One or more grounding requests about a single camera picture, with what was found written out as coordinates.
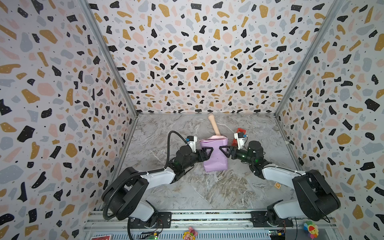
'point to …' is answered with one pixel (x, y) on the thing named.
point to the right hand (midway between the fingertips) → (220, 146)
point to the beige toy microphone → (215, 126)
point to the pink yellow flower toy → (190, 235)
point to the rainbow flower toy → (311, 229)
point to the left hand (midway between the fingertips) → (210, 148)
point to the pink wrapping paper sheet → (217, 161)
